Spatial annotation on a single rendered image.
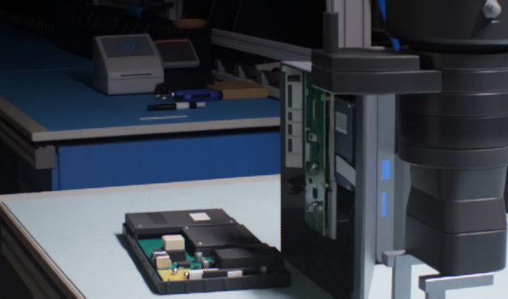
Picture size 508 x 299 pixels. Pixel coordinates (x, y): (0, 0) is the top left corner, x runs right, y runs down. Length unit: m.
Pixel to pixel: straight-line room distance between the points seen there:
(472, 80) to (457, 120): 0.03
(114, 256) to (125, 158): 1.42
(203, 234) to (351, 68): 0.66
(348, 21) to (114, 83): 0.71
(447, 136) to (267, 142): 2.14
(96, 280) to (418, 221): 0.55
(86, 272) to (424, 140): 0.62
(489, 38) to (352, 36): 2.11
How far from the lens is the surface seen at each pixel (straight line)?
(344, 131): 1.23
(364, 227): 1.15
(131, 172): 2.82
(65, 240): 1.48
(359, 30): 2.88
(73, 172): 2.79
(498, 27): 0.77
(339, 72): 0.76
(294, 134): 1.36
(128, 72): 3.30
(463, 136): 0.78
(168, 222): 1.44
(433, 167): 0.78
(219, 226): 1.43
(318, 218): 1.30
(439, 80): 0.77
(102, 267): 1.36
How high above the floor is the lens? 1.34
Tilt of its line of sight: 10 degrees down
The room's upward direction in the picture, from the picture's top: straight up
